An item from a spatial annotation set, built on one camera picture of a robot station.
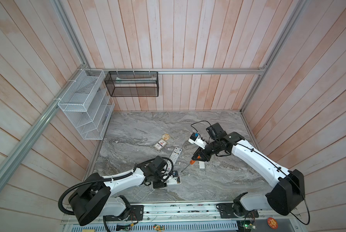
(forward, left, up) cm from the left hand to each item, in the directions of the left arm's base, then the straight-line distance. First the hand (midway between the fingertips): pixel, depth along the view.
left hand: (163, 181), depth 84 cm
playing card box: (+24, +3, +1) cm, 24 cm away
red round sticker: (-20, -55, +1) cm, 59 cm away
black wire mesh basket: (+62, +23, +25) cm, 71 cm away
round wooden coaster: (+32, -1, 0) cm, 32 cm away
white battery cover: (+10, -24, 0) cm, 26 cm away
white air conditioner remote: (0, -8, +1) cm, 8 cm away
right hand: (+9, -18, +16) cm, 25 cm away
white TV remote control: (+16, -7, +2) cm, 17 cm away
